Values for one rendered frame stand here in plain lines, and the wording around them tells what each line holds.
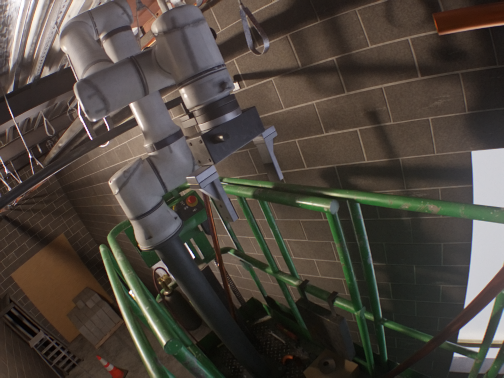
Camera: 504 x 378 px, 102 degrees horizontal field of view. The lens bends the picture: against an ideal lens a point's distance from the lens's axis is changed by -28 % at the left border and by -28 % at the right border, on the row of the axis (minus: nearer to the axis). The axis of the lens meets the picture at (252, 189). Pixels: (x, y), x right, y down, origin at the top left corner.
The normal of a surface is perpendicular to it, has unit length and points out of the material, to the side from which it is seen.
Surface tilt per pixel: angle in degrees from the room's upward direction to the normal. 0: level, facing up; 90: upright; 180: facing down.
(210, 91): 90
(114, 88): 99
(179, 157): 92
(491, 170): 90
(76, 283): 90
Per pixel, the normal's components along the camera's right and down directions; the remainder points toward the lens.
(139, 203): 0.36, 0.23
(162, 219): 0.60, -0.35
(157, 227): 0.27, -0.16
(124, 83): 0.55, 0.30
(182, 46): -0.08, 0.42
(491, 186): -0.54, 0.52
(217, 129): 0.68, 0.00
